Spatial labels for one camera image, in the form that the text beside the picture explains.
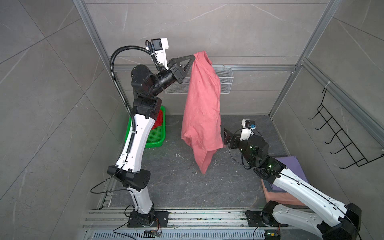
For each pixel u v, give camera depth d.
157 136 1.07
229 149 0.65
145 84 0.42
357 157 0.60
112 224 0.73
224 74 0.93
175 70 0.45
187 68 0.51
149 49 0.43
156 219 0.73
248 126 0.58
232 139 0.62
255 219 0.73
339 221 0.38
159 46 0.44
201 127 0.62
